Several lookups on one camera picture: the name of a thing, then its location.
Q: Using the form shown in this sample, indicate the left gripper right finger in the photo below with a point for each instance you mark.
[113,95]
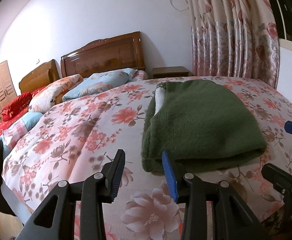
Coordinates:
[186,188]

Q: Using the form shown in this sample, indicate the pink floral bed quilt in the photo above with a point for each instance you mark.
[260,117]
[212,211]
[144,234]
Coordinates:
[74,139]

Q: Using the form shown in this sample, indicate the light blue folded blanket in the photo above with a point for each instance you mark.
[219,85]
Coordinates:
[17,130]

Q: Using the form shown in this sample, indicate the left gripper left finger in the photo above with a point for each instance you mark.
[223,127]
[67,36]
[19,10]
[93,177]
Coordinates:
[100,188]

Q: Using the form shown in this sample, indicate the pink floral curtain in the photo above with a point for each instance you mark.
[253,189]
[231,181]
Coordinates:
[235,38]

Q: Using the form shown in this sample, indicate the light blue floral pillow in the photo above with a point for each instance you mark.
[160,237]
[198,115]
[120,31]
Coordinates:
[100,82]

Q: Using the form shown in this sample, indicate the carved wooden headboard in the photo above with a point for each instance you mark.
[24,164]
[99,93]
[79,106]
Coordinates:
[119,52]

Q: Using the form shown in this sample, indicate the dark wooden nightstand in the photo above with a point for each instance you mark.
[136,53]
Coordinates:
[175,71]

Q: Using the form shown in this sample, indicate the orange floral pillow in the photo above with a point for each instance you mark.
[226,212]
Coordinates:
[52,94]

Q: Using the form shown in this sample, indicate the red blanket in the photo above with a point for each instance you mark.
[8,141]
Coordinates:
[14,110]

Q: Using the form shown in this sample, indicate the green and white knit sweater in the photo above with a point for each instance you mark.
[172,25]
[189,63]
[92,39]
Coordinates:
[201,125]

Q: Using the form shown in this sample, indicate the plain wooden headboard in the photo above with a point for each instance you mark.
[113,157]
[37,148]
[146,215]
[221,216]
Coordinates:
[41,76]

